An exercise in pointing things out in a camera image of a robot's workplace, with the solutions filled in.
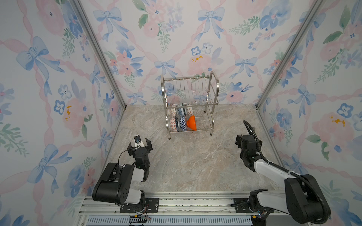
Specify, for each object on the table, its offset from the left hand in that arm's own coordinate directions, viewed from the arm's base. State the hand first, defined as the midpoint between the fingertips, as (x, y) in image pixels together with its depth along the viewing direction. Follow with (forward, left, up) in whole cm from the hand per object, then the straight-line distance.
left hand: (139, 140), depth 89 cm
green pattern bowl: (+22, -32, +3) cm, 39 cm away
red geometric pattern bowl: (+10, -21, +4) cm, 23 cm away
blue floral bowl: (+22, -26, +3) cm, 34 cm away
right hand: (+2, -69, +2) cm, 69 cm away
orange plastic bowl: (+13, -33, +1) cm, 35 cm away
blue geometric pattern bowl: (+11, -27, +4) cm, 29 cm away
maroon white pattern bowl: (+21, -20, +3) cm, 29 cm away
